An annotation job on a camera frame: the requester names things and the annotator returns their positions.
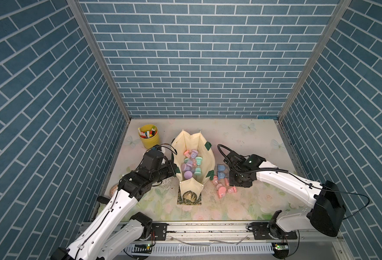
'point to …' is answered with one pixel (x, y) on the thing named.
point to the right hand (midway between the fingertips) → (233, 183)
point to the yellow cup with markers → (149, 134)
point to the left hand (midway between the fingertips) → (182, 166)
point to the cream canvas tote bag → (192, 188)
